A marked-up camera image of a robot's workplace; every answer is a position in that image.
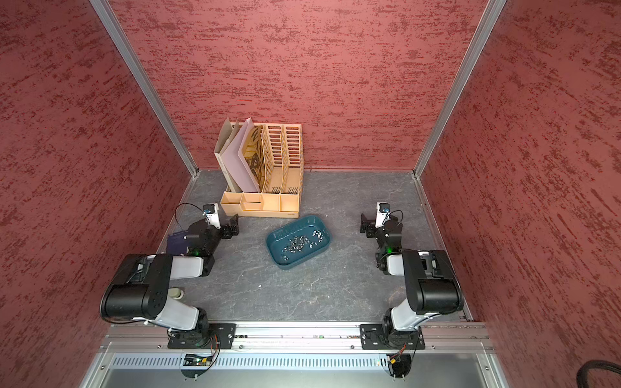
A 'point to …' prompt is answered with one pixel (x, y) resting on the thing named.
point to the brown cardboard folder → (225, 137)
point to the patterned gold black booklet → (255, 155)
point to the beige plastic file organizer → (280, 196)
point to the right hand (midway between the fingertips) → (373, 216)
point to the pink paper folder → (240, 179)
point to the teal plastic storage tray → (280, 237)
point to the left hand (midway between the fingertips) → (226, 218)
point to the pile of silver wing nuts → (298, 242)
